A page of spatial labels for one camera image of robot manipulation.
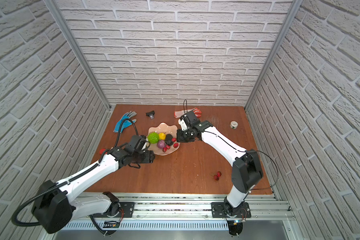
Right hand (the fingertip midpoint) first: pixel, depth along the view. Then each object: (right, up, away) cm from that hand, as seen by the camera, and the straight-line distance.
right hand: (177, 137), depth 82 cm
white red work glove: (+1, +15, +33) cm, 36 cm away
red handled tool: (-51, -10, +16) cm, 55 cm away
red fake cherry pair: (-9, -9, +11) cm, 16 cm away
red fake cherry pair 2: (-1, -5, +1) cm, 5 cm away
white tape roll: (+40, +7, +24) cm, 47 cm away
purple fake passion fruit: (-11, -5, +11) cm, 16 cm away
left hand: (-15, -10, +1) cm, 18 cm away
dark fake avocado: (-6, -2, +12) cm, 13 cm away
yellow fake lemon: (-11, -1, +15) cm, 18 cm away
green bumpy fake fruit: (-15, -1, +9) cm, 18 cm away
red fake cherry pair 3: (+24, -22, +3) cm, 33 cm away
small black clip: (-22, +15, +31) cm, 41 cm away
